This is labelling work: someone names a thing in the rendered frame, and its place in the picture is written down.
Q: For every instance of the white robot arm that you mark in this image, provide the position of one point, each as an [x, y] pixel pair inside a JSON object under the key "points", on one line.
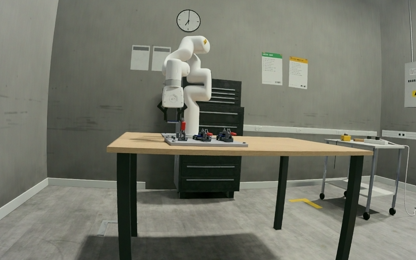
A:
{"points": [[174, 68]]}

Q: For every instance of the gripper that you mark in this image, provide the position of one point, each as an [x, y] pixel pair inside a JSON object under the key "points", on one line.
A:
{"points": [[172, 97]]}

